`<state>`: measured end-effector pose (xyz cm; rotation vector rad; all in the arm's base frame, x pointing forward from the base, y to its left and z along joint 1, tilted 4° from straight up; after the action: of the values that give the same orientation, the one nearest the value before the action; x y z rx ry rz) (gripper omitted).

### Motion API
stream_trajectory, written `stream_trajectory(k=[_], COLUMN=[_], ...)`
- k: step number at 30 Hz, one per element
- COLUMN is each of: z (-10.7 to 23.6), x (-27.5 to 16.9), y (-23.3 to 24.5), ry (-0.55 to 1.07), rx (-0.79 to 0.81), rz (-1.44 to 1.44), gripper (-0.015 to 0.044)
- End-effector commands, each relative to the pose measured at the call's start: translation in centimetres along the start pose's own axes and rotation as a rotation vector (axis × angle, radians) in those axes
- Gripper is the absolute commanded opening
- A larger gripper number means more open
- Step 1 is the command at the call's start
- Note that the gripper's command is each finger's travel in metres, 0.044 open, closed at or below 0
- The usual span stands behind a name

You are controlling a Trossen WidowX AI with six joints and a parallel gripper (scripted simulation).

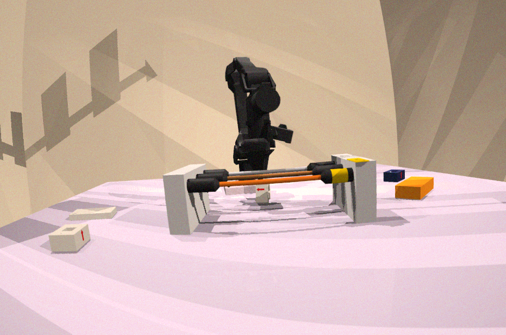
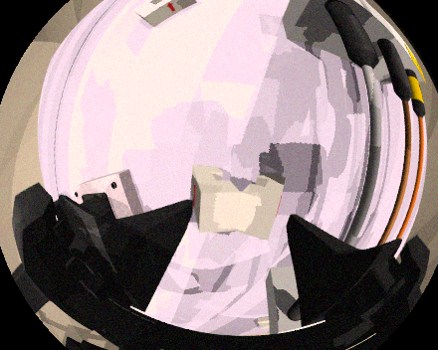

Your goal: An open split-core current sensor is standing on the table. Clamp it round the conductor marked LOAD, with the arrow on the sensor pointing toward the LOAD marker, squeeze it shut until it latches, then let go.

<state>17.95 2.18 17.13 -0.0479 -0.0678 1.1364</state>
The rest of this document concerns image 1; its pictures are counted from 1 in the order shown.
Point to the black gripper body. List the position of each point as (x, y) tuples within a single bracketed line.
[(257, 135)]

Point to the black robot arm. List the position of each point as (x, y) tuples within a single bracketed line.
[(242, 77)]

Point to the orange rectangular block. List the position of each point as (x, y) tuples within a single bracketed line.
[(414, 187)]

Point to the beige square block with square hole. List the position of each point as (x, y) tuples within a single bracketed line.
[(69, 237)]

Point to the beige flat rectangular block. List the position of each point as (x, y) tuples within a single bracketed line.
[(93, 213)]

